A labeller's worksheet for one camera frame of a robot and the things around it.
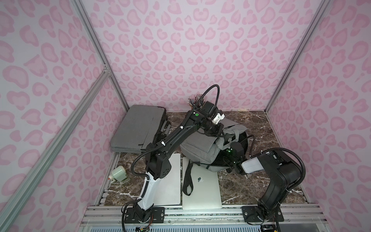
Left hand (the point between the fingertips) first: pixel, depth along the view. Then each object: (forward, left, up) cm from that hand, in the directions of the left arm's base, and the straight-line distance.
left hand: (227, 136), depth 77 cm
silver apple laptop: (-21, +32, -23) cm, 45 cm away
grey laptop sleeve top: (+20, +58, -20) cm, 65 cm away
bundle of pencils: (+38, +18, -11) cm, 44 cm away
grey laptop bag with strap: (-6, +8, -5) cm, 12 cm away
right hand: (+5, +5, -15) cm, 17 cm away
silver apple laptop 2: (-23, +11, -23) cm, 34 cm away
